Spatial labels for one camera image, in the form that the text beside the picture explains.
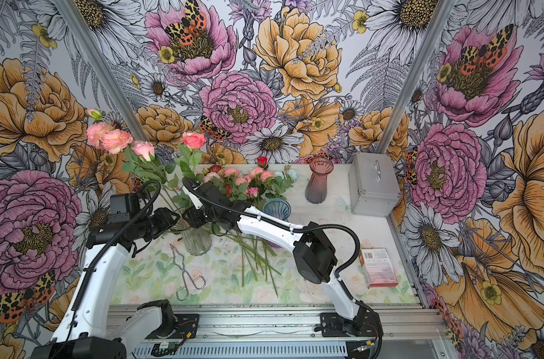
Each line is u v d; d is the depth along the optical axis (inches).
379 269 32.9
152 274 34.0
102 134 25.1
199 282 33.3
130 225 20.1
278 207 32.8
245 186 41.2
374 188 37.2
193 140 27.7
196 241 34.1
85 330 15.1
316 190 39.7
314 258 20.2
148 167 27.1
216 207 24.7
